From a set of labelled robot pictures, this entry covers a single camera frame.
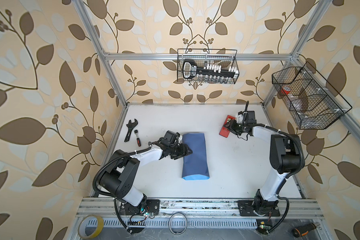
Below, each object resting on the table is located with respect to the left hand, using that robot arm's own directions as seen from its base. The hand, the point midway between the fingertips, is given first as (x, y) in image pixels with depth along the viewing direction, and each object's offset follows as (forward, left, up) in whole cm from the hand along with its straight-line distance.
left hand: (190, 152), depth 87 cm
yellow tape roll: (-35, +49, -3) cm, 60 cm away
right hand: (+19, -24, 0) cm, 30 cm away
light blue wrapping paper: (-7, -3, -3) cm, 8 cm away
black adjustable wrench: (+23, +44, -7) cm, 50 cm away
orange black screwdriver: (-35, -52, -3) cm, 62 cm away
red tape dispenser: (+17, -23, +1) cm, 28 cm away
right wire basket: (+14, -60, +29) cm, 68 cm away
